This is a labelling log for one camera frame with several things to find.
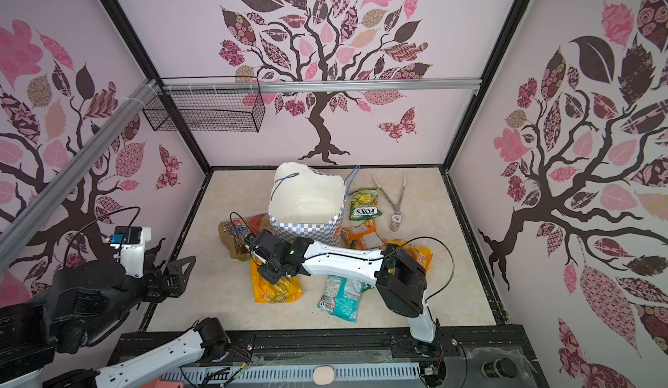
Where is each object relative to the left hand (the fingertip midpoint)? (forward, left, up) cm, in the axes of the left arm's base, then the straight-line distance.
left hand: (173, 264), depth 55 cm
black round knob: (-17, -76, -25) cm, 82 cm away
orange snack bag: (+23, -45, -29) cm, 58 cm away
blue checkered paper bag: (+39, -22, -30) cm, 54 cm away
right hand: (+10, -13, -22) cm, 27 cm away
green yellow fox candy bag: (+38, -46, -30) cm, 67 cm away
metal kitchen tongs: (+38, -60, -31) cm, 78 cm away
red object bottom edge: (-19, +11, -33) cm, 40 cm away
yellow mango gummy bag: (+3, -20, -26) cm, 33 cm away
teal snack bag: (+2, -37, -30) cm, 47 cm away
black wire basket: (+63, +12, +1) cm, 64 cm away
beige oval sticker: (-18, -32, -32) cm, 49 cm away
